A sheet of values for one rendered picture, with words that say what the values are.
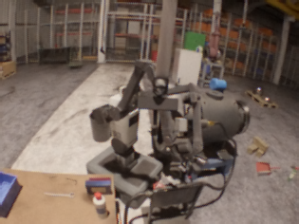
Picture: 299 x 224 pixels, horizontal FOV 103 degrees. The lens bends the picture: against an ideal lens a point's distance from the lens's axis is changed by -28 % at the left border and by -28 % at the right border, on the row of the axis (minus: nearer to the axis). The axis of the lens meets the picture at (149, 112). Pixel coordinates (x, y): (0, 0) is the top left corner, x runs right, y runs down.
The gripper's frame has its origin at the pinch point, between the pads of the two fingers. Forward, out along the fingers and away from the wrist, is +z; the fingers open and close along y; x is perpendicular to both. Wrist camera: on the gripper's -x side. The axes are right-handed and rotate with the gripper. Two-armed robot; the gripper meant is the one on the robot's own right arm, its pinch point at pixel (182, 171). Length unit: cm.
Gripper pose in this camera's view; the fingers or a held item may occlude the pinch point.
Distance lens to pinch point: 104.7
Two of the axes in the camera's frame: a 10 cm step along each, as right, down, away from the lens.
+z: 3.5, 9.2, 1.7
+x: -8.0, 2.0, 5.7
